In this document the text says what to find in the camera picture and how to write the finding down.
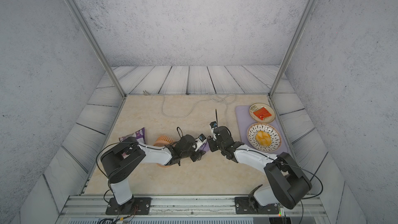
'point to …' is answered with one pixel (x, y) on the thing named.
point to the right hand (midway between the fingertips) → (211, 139)
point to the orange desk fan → (164, 140)
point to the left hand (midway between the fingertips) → (204, 150)
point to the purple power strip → (202, 145)
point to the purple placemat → (243, 121)
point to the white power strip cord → (177, 117)
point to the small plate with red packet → (262, 113)
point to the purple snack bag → (139, 135)
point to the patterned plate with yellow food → (264, 137)
